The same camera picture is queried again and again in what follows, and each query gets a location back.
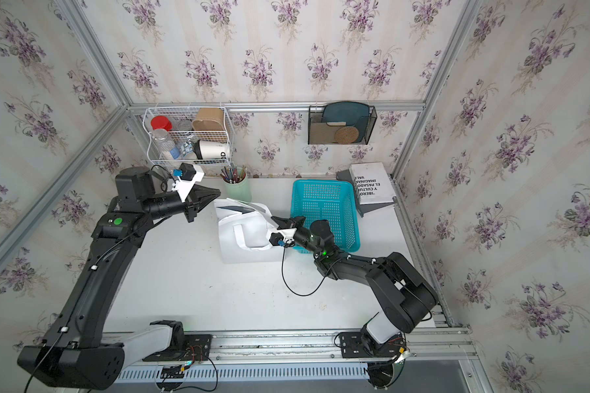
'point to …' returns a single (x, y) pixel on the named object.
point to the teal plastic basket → (330, 200)
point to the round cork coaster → (347, 134)
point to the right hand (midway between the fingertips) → (280, 213)
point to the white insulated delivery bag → (243, 228)
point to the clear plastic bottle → (163, 143)
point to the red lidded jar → (161, 122)
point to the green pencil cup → (237, 185)
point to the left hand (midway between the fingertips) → (220, 193)
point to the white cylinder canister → (210, 149)
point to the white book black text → (371, 182)
